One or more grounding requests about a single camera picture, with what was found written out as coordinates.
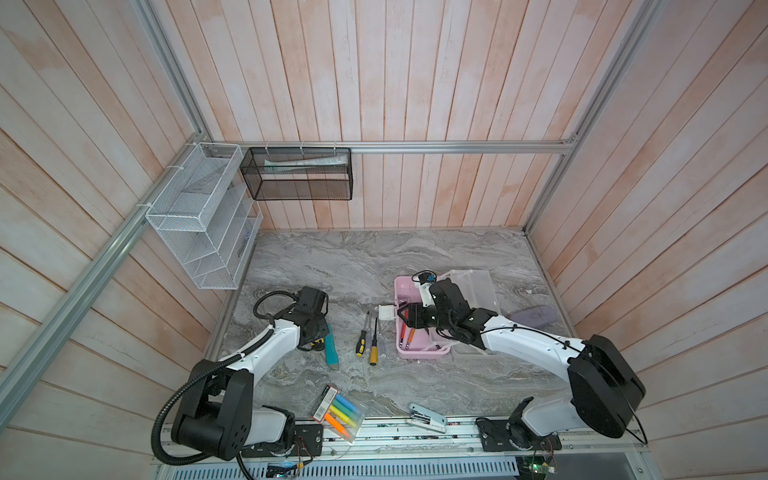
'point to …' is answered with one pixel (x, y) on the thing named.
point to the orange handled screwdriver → (374, 350)
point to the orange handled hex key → (410, 338)
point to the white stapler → (426, 418)
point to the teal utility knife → (331, 352)
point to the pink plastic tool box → (415, 342)
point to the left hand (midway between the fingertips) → (316, 334)
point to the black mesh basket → (299, 173)
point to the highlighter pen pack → (339, 413)
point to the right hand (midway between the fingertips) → (403, 311)
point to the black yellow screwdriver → (361, 341)
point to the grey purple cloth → (535, 316)
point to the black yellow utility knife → (318, 344)
